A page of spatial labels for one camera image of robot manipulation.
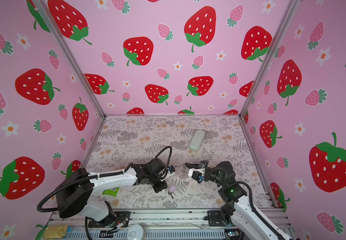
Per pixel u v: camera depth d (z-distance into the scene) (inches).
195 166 26.8
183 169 27.1
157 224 28.8
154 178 27.7
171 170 29.8
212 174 24.7
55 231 26.7
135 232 26.0
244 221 22.7
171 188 33.0
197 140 39.8
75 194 16.9
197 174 22.4
